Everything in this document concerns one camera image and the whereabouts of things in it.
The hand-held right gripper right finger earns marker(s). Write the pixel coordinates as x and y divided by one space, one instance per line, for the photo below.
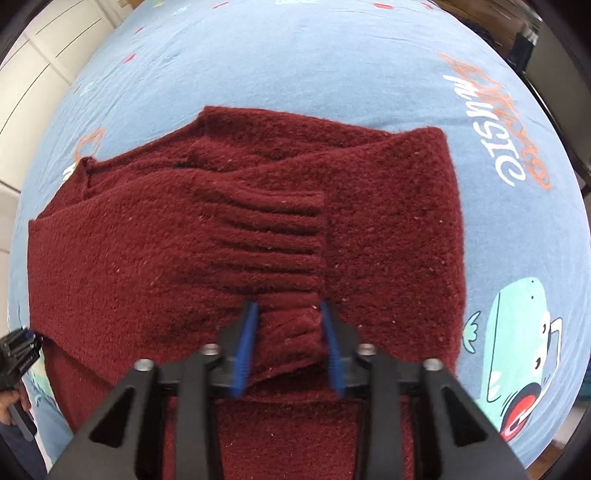
333 350

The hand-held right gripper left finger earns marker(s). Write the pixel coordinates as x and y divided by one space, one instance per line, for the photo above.
247 341

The dark red knitted sweater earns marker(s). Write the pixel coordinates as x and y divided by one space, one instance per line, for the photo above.
138 258

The person's left hand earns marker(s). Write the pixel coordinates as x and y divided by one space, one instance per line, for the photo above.
7 406

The person's dark trousers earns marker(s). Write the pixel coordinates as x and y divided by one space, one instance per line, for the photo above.
21 454

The white wardrobe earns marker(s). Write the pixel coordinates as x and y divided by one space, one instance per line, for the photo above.
27 92

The bed with blue printed sheet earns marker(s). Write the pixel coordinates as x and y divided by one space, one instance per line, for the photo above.
300 60

